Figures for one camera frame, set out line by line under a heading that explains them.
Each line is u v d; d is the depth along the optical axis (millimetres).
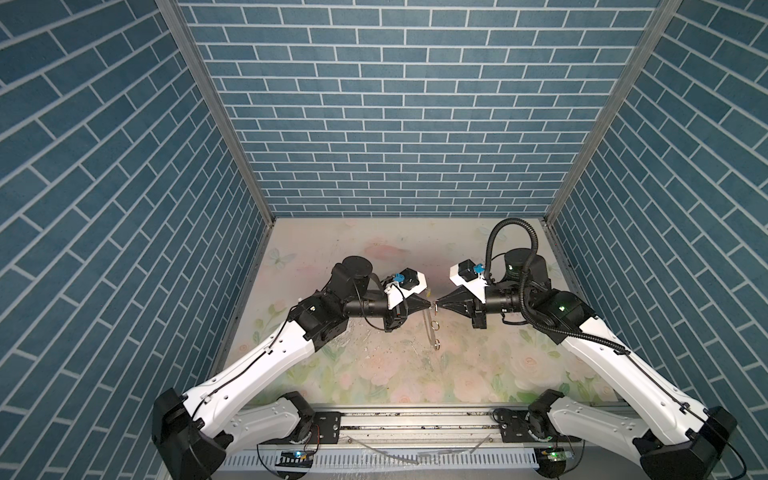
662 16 710
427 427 753
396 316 581
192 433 371
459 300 603
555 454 716
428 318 654
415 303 615
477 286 559
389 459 706
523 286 517
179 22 710
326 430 739
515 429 734
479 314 611
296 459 722
